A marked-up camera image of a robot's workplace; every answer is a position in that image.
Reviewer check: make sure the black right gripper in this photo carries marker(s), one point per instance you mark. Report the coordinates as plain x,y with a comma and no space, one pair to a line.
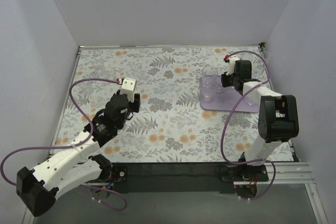
226,80

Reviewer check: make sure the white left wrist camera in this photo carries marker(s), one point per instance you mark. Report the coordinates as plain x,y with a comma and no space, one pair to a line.
127,87

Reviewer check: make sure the clear faceted tumbler glass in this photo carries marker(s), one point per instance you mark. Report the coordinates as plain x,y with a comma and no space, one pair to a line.
209,75

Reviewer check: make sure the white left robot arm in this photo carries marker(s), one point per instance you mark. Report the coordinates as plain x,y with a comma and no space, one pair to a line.
40,186

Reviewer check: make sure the clear wine glass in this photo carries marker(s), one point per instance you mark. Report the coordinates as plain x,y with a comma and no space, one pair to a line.
259,67

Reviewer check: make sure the floral patterned tablecloth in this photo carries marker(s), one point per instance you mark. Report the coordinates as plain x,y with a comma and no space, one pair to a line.
171,125

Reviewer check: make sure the clear champagne flute glass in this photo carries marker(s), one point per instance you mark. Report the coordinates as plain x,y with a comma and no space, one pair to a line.
247,56

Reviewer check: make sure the lilac plastic tray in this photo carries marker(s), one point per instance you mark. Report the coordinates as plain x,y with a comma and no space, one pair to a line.
223,101

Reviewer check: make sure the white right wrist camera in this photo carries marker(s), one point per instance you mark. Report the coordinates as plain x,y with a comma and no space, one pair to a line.
231,60

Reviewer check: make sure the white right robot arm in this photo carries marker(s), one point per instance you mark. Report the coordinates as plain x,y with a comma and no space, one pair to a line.
277,122

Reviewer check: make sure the aluminium frame rail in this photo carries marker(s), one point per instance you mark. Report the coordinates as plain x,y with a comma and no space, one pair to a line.
288,172

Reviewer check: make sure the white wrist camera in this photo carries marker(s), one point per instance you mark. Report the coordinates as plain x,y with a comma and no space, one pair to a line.
231,60
127,87

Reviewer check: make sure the clear tall tumbler glass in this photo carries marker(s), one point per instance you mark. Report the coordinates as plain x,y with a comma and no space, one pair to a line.
251,101

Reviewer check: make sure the small clear tumbler glass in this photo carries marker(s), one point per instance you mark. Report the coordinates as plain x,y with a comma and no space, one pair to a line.
207,93

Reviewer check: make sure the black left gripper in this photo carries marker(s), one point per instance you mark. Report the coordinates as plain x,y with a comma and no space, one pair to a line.
135,100

